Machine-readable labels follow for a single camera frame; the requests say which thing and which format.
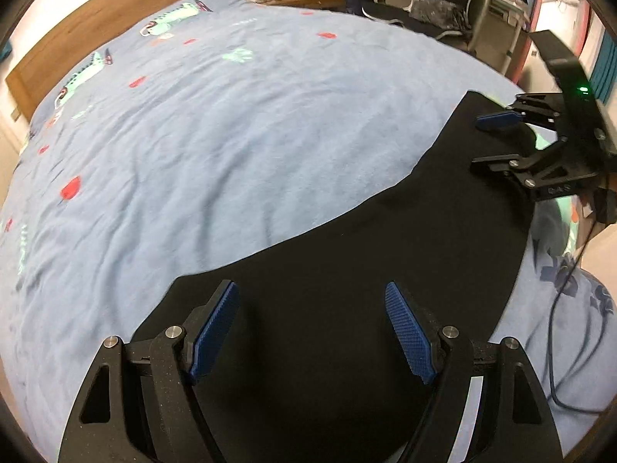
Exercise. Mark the black pants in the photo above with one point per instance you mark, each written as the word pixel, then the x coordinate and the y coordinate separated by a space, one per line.
pixel 311 370

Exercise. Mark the wooden headboard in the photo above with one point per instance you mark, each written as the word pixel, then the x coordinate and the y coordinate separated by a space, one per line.
pixel 91 25

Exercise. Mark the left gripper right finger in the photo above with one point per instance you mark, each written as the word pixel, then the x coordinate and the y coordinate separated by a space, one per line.
pixel 490 389

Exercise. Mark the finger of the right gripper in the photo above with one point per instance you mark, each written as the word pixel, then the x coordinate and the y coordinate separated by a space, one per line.
pixel 544 168
pixel 498 122

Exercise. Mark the teal curtain right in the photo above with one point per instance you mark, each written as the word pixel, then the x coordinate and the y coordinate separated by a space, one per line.
pixel 604 71

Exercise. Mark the blue patterned bed sheet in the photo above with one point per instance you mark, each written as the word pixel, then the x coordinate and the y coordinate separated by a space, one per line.
pixel 235 129

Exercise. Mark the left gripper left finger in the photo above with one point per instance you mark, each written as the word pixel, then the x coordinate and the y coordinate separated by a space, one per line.
pixel 137 402

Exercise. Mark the black office chair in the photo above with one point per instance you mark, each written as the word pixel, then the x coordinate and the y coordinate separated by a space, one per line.
pixel 445 21

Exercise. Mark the grey desk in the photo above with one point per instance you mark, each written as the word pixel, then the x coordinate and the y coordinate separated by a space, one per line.
pixel 499 28

